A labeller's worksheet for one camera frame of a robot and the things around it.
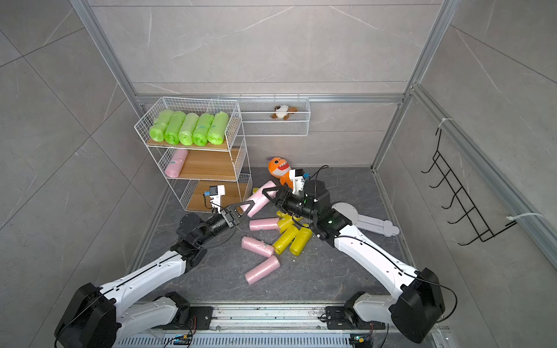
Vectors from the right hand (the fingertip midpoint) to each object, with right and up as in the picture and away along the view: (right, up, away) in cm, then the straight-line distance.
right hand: (265, 194), depth 68 cm
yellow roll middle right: (+13, -21, +21) cm, 32 cm away
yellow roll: (+7, -14, +25) cm, 30 cm away
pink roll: (-2, -14, +25) cm, 29 cm away
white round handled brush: (+50, -16, +25) cm, 59 cm away
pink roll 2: (-5, -22, +19) cm, 30 cm away
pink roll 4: (-2, -2, -1) cm, 3 cm away
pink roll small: (-36, +11, +16) cm, 41 cm away
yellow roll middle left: (+7, -20, +22) cm, 31 cm away
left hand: (-3, -3, -2) cm, 5 cm away
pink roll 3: (0, -29, +14) cm, 32 cm away
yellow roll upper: (+6, -12, +27) cm, 30 cm away
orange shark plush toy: (+4, +12, +43) cm, 44 cm away
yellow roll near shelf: (-9, 0, +39) cm, 40 cm away
